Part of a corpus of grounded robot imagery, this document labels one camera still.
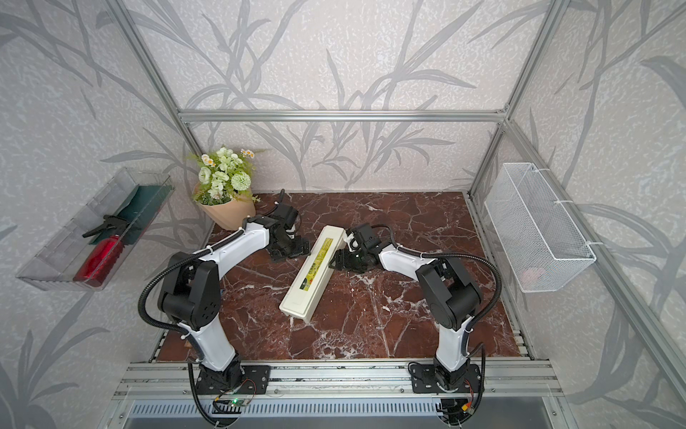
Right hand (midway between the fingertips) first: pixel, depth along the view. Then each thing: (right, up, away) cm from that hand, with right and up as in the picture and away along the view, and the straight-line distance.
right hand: (334, 264), depth 91 cm
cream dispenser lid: (-7, -2, -5) cm, 8 cm away
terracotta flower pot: (-40, +17, +9) cm, 45 cm away
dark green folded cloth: (-51, +18, -20) cm, 57 cm away
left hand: (-11, +3, +2) cm, 12 cm away
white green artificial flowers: (-36, +30, -4) cm, 47 cm away
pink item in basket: (+55, 0, -19) cm, 58 cm away
